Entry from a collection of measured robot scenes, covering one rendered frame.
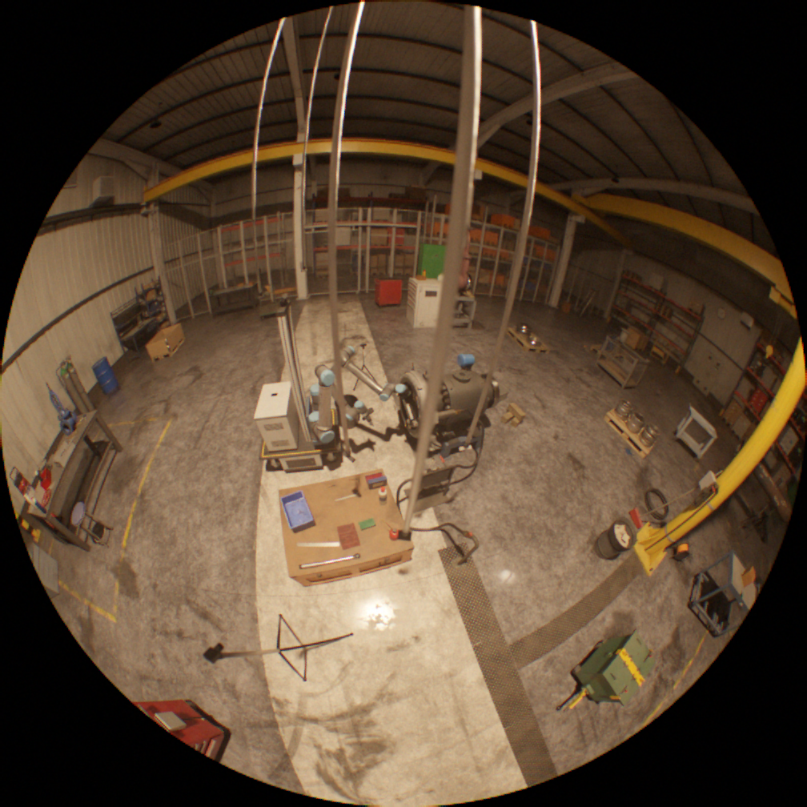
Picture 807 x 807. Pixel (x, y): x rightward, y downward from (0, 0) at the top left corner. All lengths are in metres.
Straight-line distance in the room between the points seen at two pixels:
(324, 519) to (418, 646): 1.36
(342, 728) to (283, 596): 1.36
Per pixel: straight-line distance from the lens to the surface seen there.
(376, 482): 2.10
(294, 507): 2.21
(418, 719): 2.57
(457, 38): 7.90
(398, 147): 9.64
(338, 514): 2.10
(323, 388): 2.05
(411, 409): 2.76
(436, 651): 2.41
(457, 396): 2.67
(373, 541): 1.99
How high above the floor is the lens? 2.36
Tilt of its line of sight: 39 degrees down
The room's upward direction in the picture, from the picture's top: 5 degrees clockwise
